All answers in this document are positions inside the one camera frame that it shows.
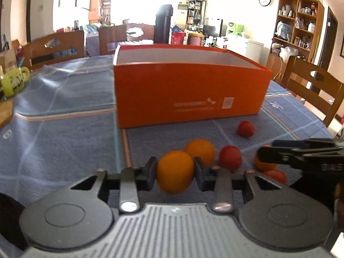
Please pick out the orange cardboard box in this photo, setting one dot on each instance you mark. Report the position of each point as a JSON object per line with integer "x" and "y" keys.
{"x": 188, "y": 86}

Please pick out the black monitor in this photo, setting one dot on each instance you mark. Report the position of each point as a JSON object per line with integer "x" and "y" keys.
{"x": 213, "y": 27}

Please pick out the orange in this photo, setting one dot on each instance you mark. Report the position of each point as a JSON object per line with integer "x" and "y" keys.
{"x": 200, "y": 150}
{"x": 175, "y": 172}
{"x": 262, "y": 167}

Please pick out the black thermos bottle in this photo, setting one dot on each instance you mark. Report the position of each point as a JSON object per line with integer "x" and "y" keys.
{"x": 162, "y": 27}

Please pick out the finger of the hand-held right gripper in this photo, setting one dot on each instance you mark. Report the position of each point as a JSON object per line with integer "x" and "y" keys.
{"x": 295, "y": 145}
{"x": 274, "y": 154}

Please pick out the wooden shelf cabinet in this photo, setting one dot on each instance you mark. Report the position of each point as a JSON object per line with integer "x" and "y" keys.
{"x": 295, "y": 25}

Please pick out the bookshelf with books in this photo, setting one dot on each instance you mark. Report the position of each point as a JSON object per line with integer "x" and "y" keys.
{"x": 106, "y": 10}
{"x": 196, "y": 13}

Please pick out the wooden board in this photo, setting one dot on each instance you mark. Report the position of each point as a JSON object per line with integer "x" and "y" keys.
{"x": 4, "y": 110}

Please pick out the green storage box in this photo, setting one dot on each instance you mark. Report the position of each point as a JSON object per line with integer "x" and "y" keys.
{"x": 235, "y": 29}

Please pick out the blue patterned tablecloth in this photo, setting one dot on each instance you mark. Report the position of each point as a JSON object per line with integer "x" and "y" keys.
{"x": 67, "y": 139}

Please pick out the purple floral cloth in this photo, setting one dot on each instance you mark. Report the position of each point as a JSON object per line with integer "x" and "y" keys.
{"x": 92, "y": 44}

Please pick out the wooden chair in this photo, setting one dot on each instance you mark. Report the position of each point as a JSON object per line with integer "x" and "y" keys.
{"x": 118, "y": 37}
{"x": 309, "y": 86}
{"x": 53, "y": 48}

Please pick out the canister with orange lid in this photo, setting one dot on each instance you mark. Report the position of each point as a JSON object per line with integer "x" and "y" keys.
{"x": 194, "y": 39}

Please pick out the red tomato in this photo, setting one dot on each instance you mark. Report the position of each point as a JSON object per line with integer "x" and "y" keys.
{"x": 275, "y": 176}
{"x": 230, "y": 157}
{"x": 246, "y": 129}

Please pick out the green panda mug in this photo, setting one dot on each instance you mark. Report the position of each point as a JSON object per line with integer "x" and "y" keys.
{"x": 13, "y": 83}

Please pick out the white cabinet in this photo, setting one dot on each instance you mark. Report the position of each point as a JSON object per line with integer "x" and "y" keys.
{"x": 252, "y": 51}

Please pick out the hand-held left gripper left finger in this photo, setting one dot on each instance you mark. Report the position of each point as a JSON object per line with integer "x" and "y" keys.
{"x": 150, "y": 172}

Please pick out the white standing air conditioner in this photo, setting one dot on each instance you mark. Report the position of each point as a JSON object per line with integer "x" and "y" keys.
{"x": 181, "y": 14}

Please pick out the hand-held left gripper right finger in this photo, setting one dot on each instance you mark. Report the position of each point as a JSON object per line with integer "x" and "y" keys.
{"x": 200, "y": 172}

